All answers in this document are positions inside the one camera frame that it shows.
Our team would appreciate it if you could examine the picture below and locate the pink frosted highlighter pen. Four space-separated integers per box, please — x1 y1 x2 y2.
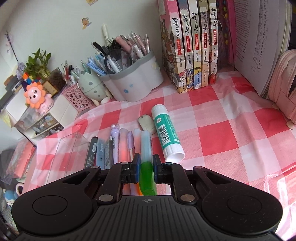
119 128 128 163

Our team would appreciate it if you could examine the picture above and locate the green highlighter pen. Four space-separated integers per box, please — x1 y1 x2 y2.
139 130 157 196

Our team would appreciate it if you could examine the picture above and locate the blue highlighter pen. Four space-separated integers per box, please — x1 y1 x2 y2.
95 138 105 170

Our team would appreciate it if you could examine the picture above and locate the orange highlighter pen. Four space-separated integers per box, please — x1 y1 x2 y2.
133 128 142 196

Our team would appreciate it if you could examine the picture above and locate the black marker pen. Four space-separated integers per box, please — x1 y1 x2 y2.
84 137 98 168

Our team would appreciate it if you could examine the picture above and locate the green white glue stick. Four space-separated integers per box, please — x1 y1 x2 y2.
152 104 185 163

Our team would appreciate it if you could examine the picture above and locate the small purple mechanical pencil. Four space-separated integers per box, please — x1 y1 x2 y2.
126 131 137 196

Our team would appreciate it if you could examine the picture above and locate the purple pen with dome cap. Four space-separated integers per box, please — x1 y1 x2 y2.
110 123 120 164

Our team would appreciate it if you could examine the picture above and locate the clear plastic tray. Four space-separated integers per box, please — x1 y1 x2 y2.
46 132 89 184

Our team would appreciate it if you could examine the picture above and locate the dirty white eraser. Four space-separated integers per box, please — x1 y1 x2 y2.
138 114 157 135

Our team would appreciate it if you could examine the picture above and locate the red white checkered tablecloth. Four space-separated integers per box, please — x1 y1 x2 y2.
25 72 295 240

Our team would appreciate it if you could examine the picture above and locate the pink perforated pen holder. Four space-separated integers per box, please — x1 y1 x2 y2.
62 84 93 112

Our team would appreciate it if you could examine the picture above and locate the green egg-shaped pen holder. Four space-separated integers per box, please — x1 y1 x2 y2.
78 71 112 104

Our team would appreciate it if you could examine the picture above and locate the white mini drawer unit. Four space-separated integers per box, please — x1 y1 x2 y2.
5 90 78 144

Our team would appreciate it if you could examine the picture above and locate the grey flower-shaped pen holder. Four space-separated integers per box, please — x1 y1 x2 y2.
99 51 164 102

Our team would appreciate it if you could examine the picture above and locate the black magnifying glass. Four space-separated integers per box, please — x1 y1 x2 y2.
104 49 133 74

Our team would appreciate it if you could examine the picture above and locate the pink lion toy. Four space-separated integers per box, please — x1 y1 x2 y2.
24 82 54 116

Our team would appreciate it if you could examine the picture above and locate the pink spine comic book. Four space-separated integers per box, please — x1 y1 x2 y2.
158 0 187 93

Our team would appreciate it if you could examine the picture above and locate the white spine comic book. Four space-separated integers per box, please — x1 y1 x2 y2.
208 0 218 85

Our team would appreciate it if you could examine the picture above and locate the potted bamboo plant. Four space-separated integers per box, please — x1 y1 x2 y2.
25 49 66 96

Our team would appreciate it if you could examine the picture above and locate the pink pencil case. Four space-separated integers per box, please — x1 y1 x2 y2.
268 49 295 126

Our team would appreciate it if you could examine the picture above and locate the blue spine comic book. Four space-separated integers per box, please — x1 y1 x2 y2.
177 0 194 91

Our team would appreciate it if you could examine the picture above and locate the tan spine comic book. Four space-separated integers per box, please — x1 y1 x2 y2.
199 0 209 87

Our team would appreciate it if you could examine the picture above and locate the stack of printed papers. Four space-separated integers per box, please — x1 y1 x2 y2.
234 0 292 97

